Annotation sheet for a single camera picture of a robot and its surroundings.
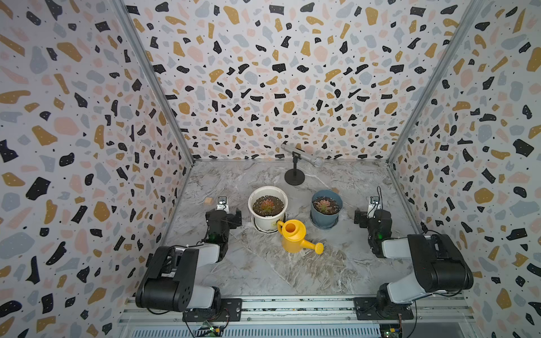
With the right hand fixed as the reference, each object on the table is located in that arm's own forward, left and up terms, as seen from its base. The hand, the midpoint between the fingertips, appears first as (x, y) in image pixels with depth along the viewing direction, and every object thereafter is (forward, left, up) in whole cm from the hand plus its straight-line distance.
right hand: (372, 208), depth 94 cm
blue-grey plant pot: (-6, +20, +1) cm, 21 cm away
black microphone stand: (+22, +34, -4) cm, 41 cm away
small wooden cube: (+4, +76, -2) cm, 76 cm away
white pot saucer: (-10, +49, -5) cm, 51 cm away
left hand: (-3, +64, +3) cm, 64 cm away
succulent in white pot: (-3, +46, +5) cm, 46 cm away
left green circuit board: (-46, +66, -8) cm, 81 cm away
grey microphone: (+14, +25, +15) cm, 32 cm away
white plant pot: (-9, +46, +2) cm, 47 cm away
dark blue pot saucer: (-7, +21, -6) cm, 23 cm away
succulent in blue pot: (-1, +22, +3) cm, 22 cm away
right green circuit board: (-44, +2, -8) cm, 45 cm away
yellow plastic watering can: (-15, +35, +5) cm, 39 cm away
